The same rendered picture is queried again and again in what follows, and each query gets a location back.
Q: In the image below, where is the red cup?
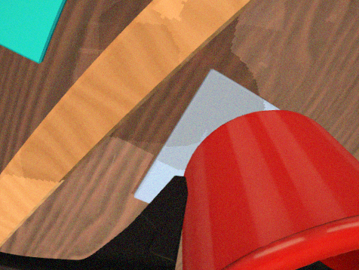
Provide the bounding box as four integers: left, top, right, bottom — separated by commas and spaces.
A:
183, 110, 359, 270

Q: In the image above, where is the light orange flat bar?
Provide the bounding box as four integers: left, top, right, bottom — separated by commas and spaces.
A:
0, 0, 256, 247

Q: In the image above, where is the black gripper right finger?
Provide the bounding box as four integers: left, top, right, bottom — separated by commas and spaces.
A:
295, 262, 335, 270

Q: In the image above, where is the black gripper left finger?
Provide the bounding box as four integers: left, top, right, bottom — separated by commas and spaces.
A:
0, 175, 188, 270

